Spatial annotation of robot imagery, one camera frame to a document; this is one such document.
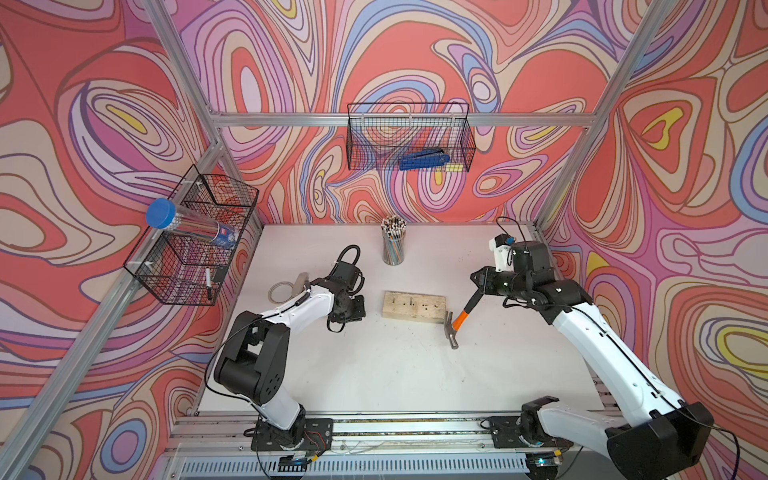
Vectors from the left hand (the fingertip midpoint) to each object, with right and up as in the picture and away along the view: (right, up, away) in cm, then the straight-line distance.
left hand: (364, 315), depth 91 cm
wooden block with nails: (+16, +2, +2) cm, 16 cm away
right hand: (+30, +11, -14) cm, 35 cm away
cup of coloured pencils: (+9, +27, +3) cm, 29 cm away
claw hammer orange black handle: (+25, -2, -9) cm, 27 cm away
